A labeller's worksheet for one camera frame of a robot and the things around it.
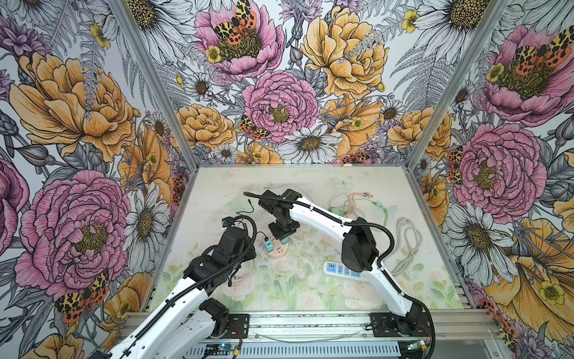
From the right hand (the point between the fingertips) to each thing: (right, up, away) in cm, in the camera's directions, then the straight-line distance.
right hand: (285, 241), depth 88 cm
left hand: (-12, -1, -10) cm, 16 cm away
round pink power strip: (-2, -3, +1) cm, 4 cm away
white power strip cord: (+51, -1, +6) cm, 52 cm away
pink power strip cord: (-16, -12, -5) cm, 20 cm away
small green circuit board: (-20, -30, -17) cm, 40 cm away
